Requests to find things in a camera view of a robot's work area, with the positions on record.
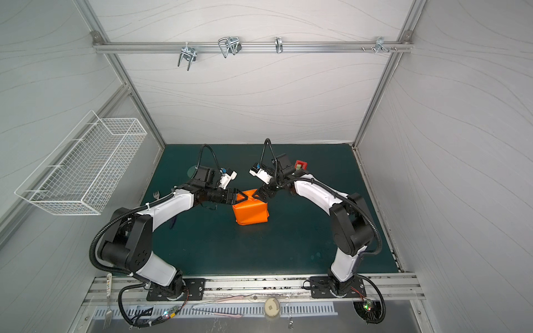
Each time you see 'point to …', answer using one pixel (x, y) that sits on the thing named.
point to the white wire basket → (80, 175)
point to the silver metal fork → (156, 195)
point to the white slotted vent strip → (214, 312)
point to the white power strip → (109, 282)
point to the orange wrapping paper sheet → (250, 211)
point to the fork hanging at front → (109, 315)
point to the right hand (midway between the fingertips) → (260, 185)
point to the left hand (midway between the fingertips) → (239, 198)
